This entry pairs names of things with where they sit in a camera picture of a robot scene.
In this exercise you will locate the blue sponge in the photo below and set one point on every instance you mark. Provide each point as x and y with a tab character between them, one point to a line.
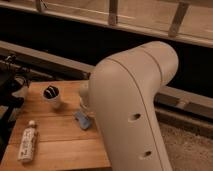
83	120

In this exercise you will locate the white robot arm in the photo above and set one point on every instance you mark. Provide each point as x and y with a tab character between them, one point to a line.
120	93

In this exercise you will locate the white labelled bottle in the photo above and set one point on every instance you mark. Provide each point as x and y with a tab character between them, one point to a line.
27	145

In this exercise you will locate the black equipment with cables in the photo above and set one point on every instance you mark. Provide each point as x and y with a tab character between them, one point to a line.
11	81

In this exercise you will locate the metal railing frame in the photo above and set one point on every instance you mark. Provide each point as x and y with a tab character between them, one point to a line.
188	21

